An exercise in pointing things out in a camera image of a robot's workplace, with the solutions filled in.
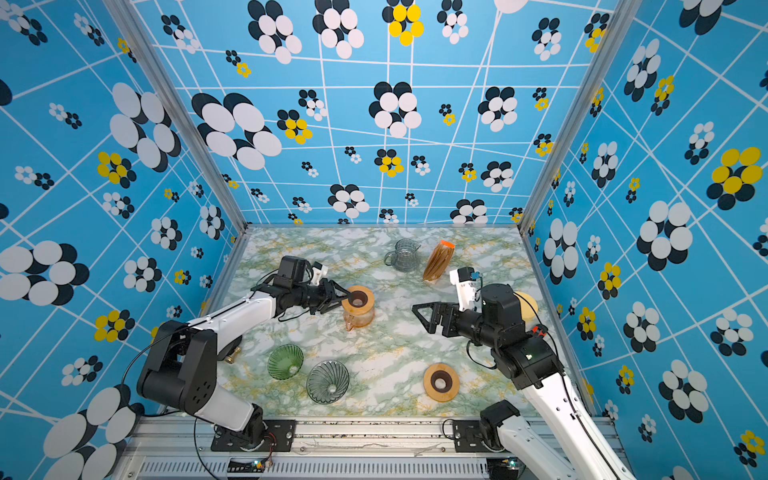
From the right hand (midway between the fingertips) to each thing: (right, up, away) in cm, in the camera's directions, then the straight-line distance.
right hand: (428, 309), depth 68 cm
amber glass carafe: (-21, -8, +23) cm, 32 cm away
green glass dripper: (-40, -19, +17) cm, 47 cm away
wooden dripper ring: (-18, -1, +21) cm, 28 cm away
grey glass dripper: (-26, -22, +12) cm, 36 cm away
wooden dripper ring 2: (+5, -23, +14) cm, 28 cm away
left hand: (-21, 0, +18) cm, 28 cm away
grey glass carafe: (-4, +11, +34) cm, 36 cm away
